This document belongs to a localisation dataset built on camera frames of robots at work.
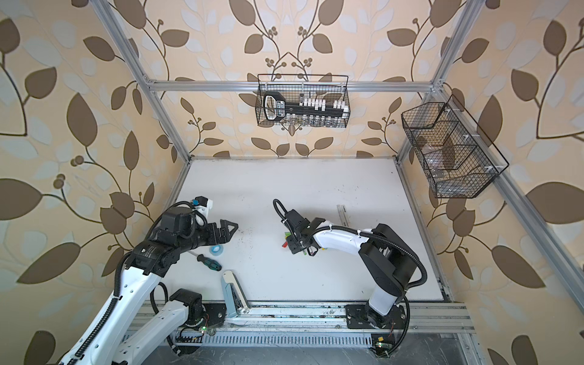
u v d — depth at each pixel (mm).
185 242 580
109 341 402
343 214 990
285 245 902
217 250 889
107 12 726
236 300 752
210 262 845
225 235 652
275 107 839
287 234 937
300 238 691
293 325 738
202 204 656
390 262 453
